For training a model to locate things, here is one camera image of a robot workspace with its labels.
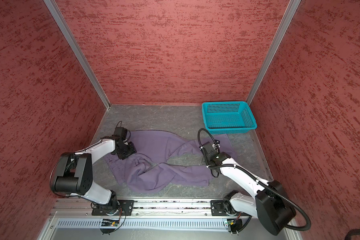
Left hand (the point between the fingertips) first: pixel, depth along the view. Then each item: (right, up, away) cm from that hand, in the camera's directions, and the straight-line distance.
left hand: (133, 155), depth 92 cm
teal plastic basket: (+66, +24, +21) cm, 74 cm away
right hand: (+46, -3, -6) cm, 47 cm away
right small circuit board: (+57, -29, -21) cm, 67 cm away
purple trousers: (+18, -1, -2) cm, 18 cm away
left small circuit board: (-6, -29, -19) cm, 35 cm away
